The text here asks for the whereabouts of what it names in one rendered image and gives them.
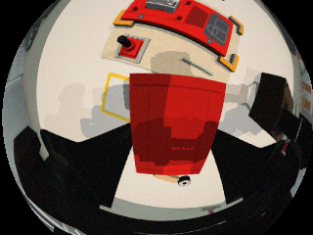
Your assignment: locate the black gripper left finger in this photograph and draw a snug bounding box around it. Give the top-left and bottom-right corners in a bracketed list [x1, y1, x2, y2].
[39, 121, 133, 208]

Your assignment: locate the small black and silver toy wheel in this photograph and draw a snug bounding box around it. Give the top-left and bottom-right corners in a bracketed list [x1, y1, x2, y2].
[177, 176, 192, 187]

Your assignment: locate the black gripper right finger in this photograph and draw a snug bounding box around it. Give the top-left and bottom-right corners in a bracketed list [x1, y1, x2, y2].
[210, 129, 286, 205]

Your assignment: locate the tan rectangular block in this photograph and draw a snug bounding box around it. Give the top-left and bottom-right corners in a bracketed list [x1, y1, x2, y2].
[153, 175, 180, 183]

